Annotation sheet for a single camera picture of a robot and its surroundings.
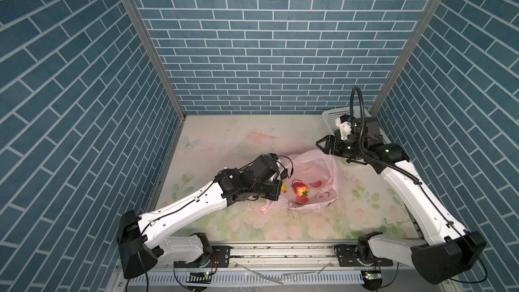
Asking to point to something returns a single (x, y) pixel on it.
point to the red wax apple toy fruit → (301, 189)
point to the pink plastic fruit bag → (310, 182)
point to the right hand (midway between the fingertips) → (326, 144)
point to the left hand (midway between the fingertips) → (286, 193)
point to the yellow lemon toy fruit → (283, 187)
